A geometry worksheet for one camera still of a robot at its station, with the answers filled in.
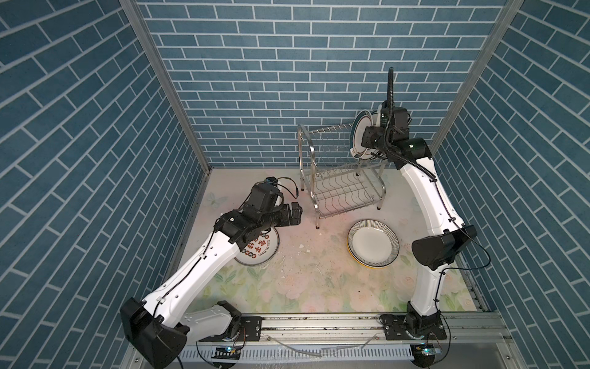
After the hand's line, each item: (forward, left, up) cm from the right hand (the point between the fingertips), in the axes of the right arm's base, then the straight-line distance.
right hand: (369, 133), depth 79 cm
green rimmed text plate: (-28, +38, -38) cm, 61 cm away
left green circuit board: (-62, +42, -42) cm, 86 cm away
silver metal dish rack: (+7, +8, -32) cm, 34 cm away
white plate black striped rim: (-22, -7, -37) cm, 44 cm away
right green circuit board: (-58, -20, -41) cm, 74 cm away
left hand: (-26, +23, -14) cm, 37 cm away
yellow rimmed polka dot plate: (-32, -1, -35) cm, 47 cm away
